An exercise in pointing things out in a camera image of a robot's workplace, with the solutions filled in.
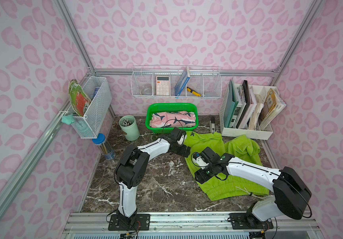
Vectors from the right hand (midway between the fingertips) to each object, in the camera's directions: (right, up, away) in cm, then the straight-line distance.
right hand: (199, 175), depth 84 cm
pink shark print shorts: (-16, +33, +14) cm, 39 cm away
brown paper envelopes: (+46, +40, +6) cm, 62 cm away
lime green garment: (+28, +14, +8) cm, 33 cm away
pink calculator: (-22, +54, +11) cm, 59 cm away
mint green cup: (-43, +29, +8) cm, 53 cm away
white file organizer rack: (+36, +29, +14) cm, 48 cm away
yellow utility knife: (-2, +51, +13) cm, 52 cm away
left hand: (-9, +14, +12) cm, 20 cm away
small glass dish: (-32, +49, +9) cm, 60 cm away
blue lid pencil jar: (-55, +16, +2) cm, 57 cm away
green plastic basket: (-30, +42, +31) cm, 60 cm away
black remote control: (+14, +29, +26) cm, 41 cm away
